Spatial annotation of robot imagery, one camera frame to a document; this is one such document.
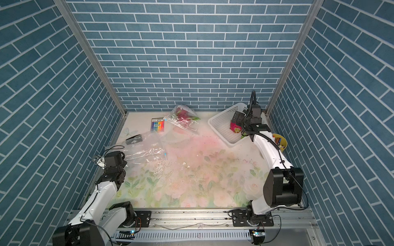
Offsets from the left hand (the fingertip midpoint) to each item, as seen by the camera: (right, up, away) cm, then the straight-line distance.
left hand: (119, 159), depth 84 cm
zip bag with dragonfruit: (+34, +24, +18) cm, 45 cm away
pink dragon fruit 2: (+66, +19, +21) cm, 72 cm away
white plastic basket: (+59, +20, +26) cm, 67 cm away
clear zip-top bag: (+10, +4, +14) cm, 18 cm away
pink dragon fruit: (+70, +17, +18) cm, 74 cm away
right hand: (+69, +24, +3) cm, 73 cm away
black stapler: (+1, +10, +14) cm, 17 cm away
